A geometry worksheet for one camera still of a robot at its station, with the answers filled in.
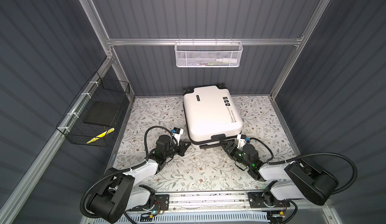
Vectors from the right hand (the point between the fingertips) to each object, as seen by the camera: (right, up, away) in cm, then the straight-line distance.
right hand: (222, 145), depth 85 cm
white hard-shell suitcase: (-6, +18, -2) cm, 19 cm away
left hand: (-18, +1, 0) cm, 18 cm away
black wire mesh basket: (-66, +16, -13) cm, 69 cm away
